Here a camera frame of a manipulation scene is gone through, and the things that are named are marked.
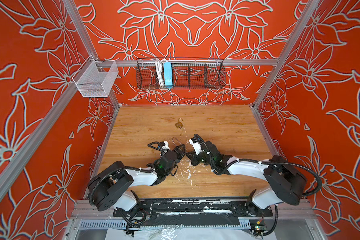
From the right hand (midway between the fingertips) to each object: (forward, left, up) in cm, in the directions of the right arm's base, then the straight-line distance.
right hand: (184, 154), depth 83 cm
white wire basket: (+43, +56, +22) cm, 74 cm away
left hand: (+3, -1, +2) cm, 4 cm away
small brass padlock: (+27, +3, -8) cm, 29 cm away
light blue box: (+40, +9, +26) cm, 49 cm away
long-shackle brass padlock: (+3, +2, +3) cm, 4 cm away
